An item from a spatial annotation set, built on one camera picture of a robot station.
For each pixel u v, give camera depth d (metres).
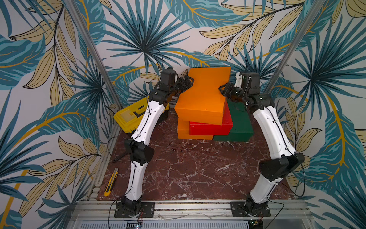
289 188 0.84
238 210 0.73
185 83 0.71
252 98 0.52
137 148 0.52
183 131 0.93
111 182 0.80
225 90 0.70
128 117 0.91
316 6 0.69
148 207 0.74
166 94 0.60
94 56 0.86
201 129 0.84
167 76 0.59
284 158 0.44
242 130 0.84
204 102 0.70
